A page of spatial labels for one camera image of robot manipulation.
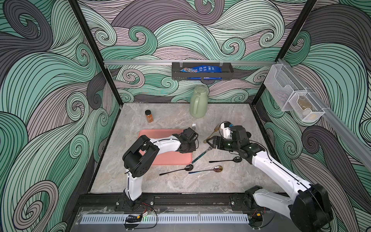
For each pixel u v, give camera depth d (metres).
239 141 0.61
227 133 0.73
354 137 0.53
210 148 0.93
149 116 1.03
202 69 0.92
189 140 0.75
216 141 0.71
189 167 0.83
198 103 0.95
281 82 0.93
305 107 0.67
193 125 1.04
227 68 0.96
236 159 0.86
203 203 0.74
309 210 0.38
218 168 0.83
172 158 0.90
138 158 0.49
